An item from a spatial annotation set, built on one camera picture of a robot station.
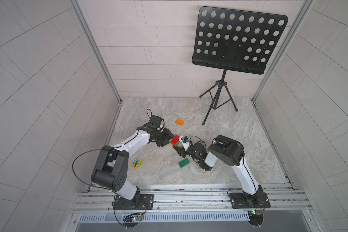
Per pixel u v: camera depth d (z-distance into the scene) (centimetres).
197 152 76
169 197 73
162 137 76
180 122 102
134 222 65
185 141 79
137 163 83
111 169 43
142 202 70
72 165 41
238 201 71
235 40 68
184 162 84
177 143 91
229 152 56
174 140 85
